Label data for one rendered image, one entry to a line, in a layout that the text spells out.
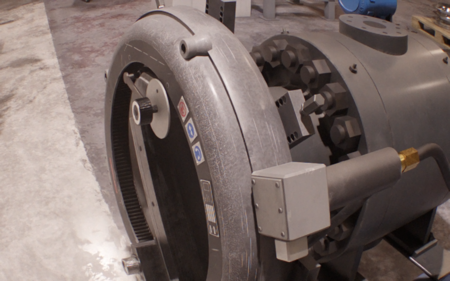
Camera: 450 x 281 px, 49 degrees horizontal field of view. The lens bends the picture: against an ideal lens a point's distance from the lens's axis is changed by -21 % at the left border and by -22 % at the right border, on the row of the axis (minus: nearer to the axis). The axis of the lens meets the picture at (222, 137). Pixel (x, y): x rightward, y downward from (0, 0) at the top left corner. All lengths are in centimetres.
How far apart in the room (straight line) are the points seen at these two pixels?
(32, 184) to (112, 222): 50
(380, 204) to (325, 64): 34
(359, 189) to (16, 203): 175
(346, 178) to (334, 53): 42
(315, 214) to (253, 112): 20
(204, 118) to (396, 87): 53
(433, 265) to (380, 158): 74
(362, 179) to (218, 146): 25
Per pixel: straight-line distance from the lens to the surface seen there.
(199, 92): 101
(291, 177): 88
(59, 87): 372
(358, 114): 123
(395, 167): 104
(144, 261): 129
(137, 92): 122
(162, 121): 113
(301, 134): 98
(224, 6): 114
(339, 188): 95
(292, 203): 88
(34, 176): 265
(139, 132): 123
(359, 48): 138
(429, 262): 170
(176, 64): 106
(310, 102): 95
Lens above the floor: 125
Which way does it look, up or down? 25 degrees down
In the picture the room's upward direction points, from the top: 2 degrees clockwise
